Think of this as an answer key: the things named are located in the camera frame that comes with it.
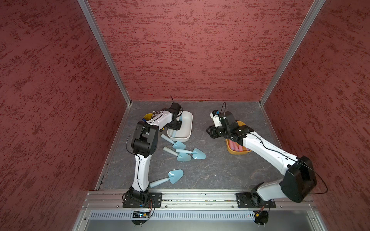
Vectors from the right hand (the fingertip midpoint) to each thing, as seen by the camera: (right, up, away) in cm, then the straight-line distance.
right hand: (209, 132), depth 83 cm
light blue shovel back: (-20, -10, +11) cm, 25 cm away
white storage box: (-14, -2, +17) cm, 22 cm away
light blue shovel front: (-18, +8, +20) cm, 28 cm away
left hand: (-22, 0, +18) cm, 28 cm away
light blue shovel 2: (-16, -17, +6) cm, 24 cm away
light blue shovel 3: (-7, -14, +6) cm, 17 cm away
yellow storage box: (+25, +4, +17) cm, 30 cm away
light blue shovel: (-21, -25, -2) cm, 33 cm away
